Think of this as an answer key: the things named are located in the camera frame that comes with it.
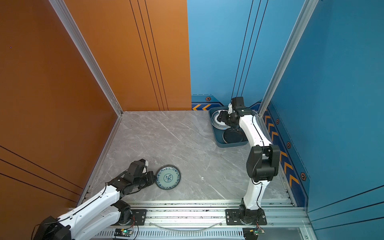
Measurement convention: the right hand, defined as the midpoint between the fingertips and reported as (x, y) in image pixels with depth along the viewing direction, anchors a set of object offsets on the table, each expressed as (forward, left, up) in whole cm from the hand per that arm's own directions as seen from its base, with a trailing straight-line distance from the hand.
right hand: (222, 119), depth 92 cm
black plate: (-3, -7, -14) cm, 16 cm away
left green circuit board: (-56, +49, -18) cm, 76 cm away
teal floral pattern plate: (-30, +32, -18) cm, 47 cm away
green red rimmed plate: (+8, +2, -13) cm, 15 cm away
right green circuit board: (-56, -11, -20) cm, 60 cm away
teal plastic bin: (0, +2, -14) cm, 14 cm away
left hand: (-29, +38, -16) cm, 51 cm away
